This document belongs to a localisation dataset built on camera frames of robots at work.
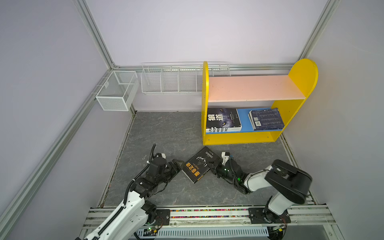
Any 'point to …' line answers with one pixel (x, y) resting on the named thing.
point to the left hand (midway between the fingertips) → (181, 167)
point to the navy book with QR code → (266, 119)
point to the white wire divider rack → (178, 77)
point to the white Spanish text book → (216, 130)
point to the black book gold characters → (199, 164)
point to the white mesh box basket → (118, 91)
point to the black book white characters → (221, 117)
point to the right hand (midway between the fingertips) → (205, 163)
